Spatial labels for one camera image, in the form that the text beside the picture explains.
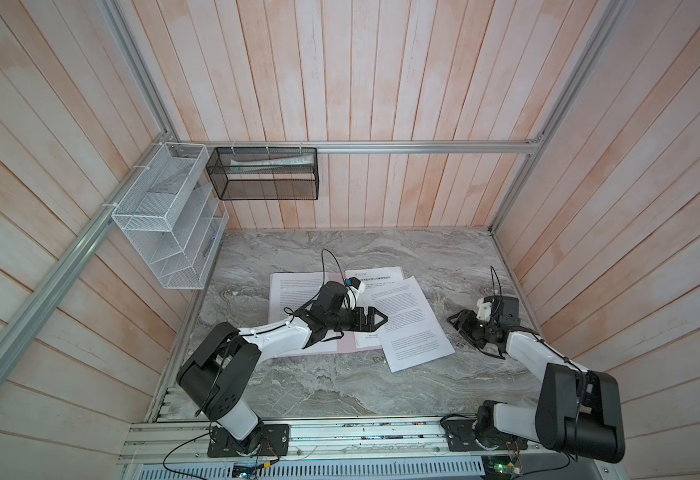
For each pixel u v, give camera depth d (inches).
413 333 36.1
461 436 28.8
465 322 31.7
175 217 28.6
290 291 39.5
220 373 18.8
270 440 28.8
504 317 28.0
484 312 31.9
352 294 29.5
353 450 28.8
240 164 35.0
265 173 41.7
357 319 29.9
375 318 29.9
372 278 41.3
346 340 35.5
